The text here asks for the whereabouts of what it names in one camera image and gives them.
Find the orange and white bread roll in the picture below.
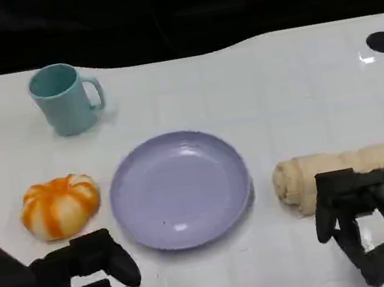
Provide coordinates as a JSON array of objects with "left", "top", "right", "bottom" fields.
[{"left": 14, "top": 169, "right": 107, "bottom": 246}]

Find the pale green mug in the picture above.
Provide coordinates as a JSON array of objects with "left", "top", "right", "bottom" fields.
[{"left": 25, "top": 57, "right": 111, "bottom": 142}]

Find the beige towel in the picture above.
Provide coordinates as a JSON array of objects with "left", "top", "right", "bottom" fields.
[{"left": 269, "top": 142, "right": 384, "bottom": 222}]

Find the lilac plate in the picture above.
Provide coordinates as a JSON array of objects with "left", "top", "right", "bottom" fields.
[{"left": 100, "top": 120, "right": 263, "bottom": 262}]

